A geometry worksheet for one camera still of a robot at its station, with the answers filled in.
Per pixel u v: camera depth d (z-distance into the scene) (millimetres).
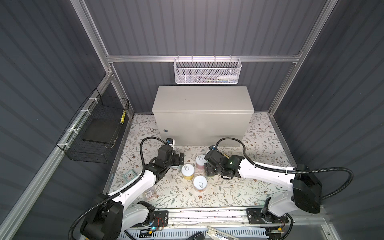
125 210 430
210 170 722
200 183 791
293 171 455
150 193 789
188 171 846
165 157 643
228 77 867
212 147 746
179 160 785
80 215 374
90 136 694
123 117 831
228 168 580
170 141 756
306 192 429
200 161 846
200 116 984
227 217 754
